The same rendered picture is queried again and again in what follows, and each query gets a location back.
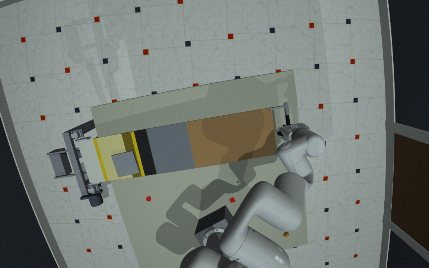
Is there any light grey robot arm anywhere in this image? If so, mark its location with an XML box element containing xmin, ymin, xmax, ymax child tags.
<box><xmin>180</xmin><ymin>127</ymin><xmax>325</xmax><ymax>268</ymax></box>

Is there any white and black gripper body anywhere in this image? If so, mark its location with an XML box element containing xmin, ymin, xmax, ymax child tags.
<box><xmin>280</xmin><ymin>123</ymin><xmax>311</xmax><ymax>142</ymax></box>

